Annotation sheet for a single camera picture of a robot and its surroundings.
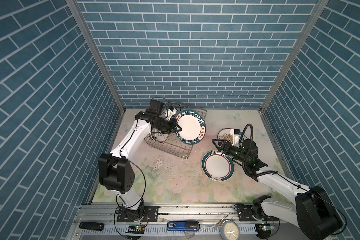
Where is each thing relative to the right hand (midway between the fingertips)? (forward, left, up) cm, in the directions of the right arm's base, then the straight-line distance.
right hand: (213, 140), depth 80 cm
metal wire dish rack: (+7, +27, -16) cm, 32 cm away
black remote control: (-41, +57, -18) cm, 73 cm away
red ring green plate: (-5, -5, -21) cm, 22 cm away
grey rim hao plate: (+8, +12, +4) cm, 15 cm away
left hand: (+3, +18, +5) cm, 19 cm away
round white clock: (-38, -8, -15) cm, 41 cm away
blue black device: (-38, +13, -14) cm, 42 cm away
